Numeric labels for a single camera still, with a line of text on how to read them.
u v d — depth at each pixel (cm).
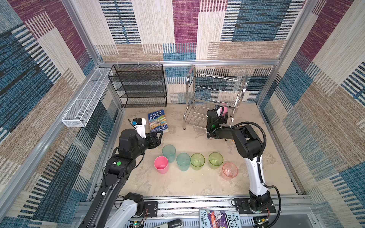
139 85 109
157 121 107
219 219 69
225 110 98
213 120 82
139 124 62
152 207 74
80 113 71
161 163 86
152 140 61
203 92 115
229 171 85
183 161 87
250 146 60
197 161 89
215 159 89
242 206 73
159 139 66
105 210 42
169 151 83
